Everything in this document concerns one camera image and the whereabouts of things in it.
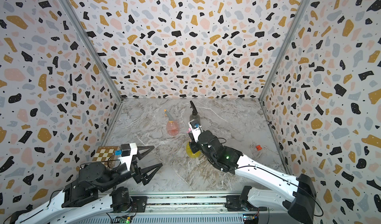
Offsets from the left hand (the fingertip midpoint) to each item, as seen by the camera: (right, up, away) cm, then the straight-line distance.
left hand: (158, 156), depth 56 cm
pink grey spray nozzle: (+11, +8, +14) cm, 19 cm away
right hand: (+11, +6, +15) cm, 20 cm away
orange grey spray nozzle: (-2, +13, +32) cm, 35 cm away
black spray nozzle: (+13, +18, +34) cm, 41 cm away
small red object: (+53, -6, +39) cm, 66 cm away
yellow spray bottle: (+12, -1, +8) cm, 14 cm away
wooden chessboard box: (-40, -9, +32) cm, 52 cm away
